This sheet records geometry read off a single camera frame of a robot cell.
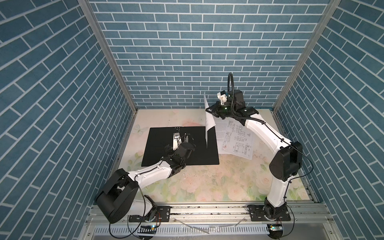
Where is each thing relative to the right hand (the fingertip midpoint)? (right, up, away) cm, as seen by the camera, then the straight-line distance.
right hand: (204, 107), depth 81 cm
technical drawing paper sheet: (+24, -20, +22) cm, 38 cm away
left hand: (-15, -21, +7) cm, 27 cm away
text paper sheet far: (+14, -11, +30) cm, 35 cm away
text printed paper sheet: (+2, -7, -3) cm, 8 cm away
